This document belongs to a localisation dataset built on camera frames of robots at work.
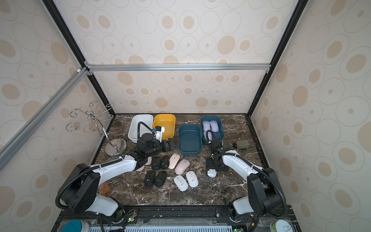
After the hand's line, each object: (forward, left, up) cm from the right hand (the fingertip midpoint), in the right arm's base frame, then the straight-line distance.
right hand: (219, 167), depth 88 cm
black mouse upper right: (+1, +33, +1) cm, 33 cm away
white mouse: (-11, +22, 0) cm, 25 cm away
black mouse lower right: (-9, +35, 0) cm, 36 cm away
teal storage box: (+25, -3, +1) cm, 25 cm away
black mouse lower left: (-9, +41, +1) cm, 42 cm away
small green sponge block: (+18, -18, 0) cm, 25 cm away
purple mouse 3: (+23, +8, +1) cm, 25 cm away
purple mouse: (+33, +7, +1) cm, 34 cm away
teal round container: (-34, +68, +7) cm, 77 cm away
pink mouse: (+4, +28, 0) cm, 29 cm away
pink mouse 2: (0, +22, 0) cm, 22 cm away
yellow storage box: (+38, +38, -1) cm, 54 cm away
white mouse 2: (-8, +16, 0) cm, 18 cm away
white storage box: (+37, +53, +2) cm, 65 cm away
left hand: (+6, +23, +17) cm, 29 cm away
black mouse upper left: (+1, +39, +1) cm, 39 cm away
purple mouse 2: (+33, +1, 0) cm, 33 cm away
